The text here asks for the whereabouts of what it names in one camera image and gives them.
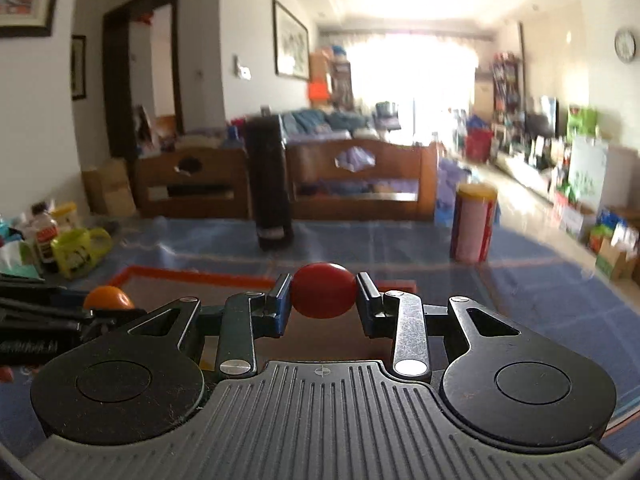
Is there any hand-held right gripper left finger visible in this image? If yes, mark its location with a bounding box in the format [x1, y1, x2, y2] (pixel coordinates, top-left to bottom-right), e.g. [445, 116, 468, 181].
[127, 274, 293, 379]

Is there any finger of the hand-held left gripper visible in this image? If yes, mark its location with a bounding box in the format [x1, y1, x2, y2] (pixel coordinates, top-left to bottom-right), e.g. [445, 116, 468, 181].
[0, 309, 149, 344]
[0, 281, 97, 321]

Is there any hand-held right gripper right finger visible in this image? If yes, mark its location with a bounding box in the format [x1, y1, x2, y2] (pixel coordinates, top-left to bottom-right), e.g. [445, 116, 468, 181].
[356, 272, 521, 382]

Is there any red tomato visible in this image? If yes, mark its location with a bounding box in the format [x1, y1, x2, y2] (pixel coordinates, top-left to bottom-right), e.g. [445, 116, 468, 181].
[291, 262, 357, 320]

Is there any orange tangerine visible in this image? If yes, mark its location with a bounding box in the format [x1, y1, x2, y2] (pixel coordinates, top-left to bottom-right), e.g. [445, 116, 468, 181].
[82, 286, 136, 311]

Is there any orange cardboard box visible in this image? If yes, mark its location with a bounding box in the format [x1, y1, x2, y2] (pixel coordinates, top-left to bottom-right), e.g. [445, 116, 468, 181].
[107, 266, 420, 361]

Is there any teal and white tissue box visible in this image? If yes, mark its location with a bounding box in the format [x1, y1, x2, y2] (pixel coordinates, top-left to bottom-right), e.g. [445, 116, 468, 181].
[0, 240, 46, 281]

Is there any green panda mug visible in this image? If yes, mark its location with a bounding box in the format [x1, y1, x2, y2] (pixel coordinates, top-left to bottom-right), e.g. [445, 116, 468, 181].
[50, 227, 113, 280]

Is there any clear bottle with red label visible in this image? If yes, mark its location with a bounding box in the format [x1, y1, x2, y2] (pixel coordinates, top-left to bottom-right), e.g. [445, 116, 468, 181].
[31, 202, 61, 275]

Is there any jar with yellow lid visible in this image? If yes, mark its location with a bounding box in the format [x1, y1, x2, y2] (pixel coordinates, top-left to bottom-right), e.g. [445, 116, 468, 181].
[51, 203, 82, 236]

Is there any dark thermos flask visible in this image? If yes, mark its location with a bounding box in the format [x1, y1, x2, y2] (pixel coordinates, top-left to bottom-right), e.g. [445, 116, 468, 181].
[243, 116, 296, 251]

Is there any brown cardboard box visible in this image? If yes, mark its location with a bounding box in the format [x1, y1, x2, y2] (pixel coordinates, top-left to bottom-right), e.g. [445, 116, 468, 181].
[81, 159, 138, 217]

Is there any red canister with yellow lid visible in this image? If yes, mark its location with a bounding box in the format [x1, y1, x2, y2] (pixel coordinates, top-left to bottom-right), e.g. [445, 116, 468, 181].
[450, 183, 498, 263]

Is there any wooden chair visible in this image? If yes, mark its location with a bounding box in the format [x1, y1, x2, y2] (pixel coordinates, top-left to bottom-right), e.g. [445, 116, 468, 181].
[286, 140, 440, 222]
[134, 147, 251, 220]

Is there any purple cloth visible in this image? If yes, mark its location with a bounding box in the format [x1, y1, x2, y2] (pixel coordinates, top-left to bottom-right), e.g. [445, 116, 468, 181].
[336, 147, 376, 172]

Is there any blue patterned tablecloth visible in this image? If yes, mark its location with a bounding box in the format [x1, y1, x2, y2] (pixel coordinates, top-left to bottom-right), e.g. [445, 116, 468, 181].
[0, 217, 640, 461]

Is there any blue sofa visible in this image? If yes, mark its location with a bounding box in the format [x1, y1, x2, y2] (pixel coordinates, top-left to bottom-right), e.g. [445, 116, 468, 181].
[280, 110, 381, 141]

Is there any red bin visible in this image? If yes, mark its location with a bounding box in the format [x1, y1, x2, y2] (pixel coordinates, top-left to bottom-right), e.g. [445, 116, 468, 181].
[465, 127, 495, 163]

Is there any small framed picture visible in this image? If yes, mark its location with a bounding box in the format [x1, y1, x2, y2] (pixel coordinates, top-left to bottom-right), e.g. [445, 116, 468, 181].
[71, 35, 87, 102]

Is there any small cardboard box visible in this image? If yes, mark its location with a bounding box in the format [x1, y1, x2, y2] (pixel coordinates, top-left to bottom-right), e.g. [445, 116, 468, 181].
[595, 237, 636, 281]

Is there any black television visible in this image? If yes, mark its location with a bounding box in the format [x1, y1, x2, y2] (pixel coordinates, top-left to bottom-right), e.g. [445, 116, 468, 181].
[525, 96, 560, 141]

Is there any tall bookshelf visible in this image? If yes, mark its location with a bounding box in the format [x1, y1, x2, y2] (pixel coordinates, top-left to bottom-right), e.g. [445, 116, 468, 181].
[492, 52, 525, 126]

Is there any white box with green print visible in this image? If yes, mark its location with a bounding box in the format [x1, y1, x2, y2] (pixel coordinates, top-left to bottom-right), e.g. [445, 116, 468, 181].
[569, 135, 610, 211]

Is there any green storage box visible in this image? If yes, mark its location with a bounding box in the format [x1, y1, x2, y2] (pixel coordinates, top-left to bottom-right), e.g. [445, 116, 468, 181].
[567, 106, 598, 138]

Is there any dark door frame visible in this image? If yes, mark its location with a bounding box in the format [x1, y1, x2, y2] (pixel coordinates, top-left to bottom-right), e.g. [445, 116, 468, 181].
[102, 0, 181, 161]

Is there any framed wall painting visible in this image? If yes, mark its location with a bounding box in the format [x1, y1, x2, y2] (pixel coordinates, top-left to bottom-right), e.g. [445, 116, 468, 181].
[272, 0, 310, 82]

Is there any round wall clock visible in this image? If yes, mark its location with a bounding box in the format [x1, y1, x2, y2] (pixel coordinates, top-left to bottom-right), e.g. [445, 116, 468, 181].
[614, 28, 637, 63]

